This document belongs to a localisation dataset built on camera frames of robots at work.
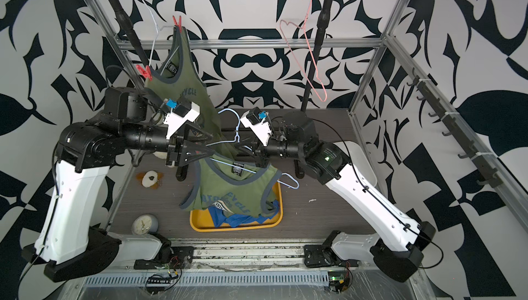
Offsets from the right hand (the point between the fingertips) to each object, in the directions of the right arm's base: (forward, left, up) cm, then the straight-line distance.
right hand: (238, 141), depth 58 cm
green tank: (-3, +5, -15) cm, 16 cm away
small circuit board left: (-30, +31, -42) cm, 60 cm away
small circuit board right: (-29, -32, -41) cm, 60 cm away
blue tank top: (-10, +10, -35) cm, 38 cm away
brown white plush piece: (+7, +43, -37) cm, 57 cm away
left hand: (-3, +7, +4) cm, 8 cm away
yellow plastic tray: (-9, +18, -40) cm, 45 cm away
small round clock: (-12, +38, -36) cm, 54 cm away
